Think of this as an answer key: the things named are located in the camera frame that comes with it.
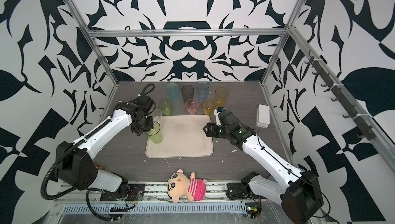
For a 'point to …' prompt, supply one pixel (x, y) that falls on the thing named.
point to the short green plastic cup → (165, 105)
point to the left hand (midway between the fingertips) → (147, 126)
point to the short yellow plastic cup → (207, 105)
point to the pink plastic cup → (192, 105)
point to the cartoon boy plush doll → (180, 185)
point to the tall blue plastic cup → (202, 87)
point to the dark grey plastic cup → (187, 91)
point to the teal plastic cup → (173, 90)
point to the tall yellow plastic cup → (221, 95)
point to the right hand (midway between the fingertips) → (207, 127)
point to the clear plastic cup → (157, 115)
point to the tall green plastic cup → (155, 134)
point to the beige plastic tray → (183, 136)
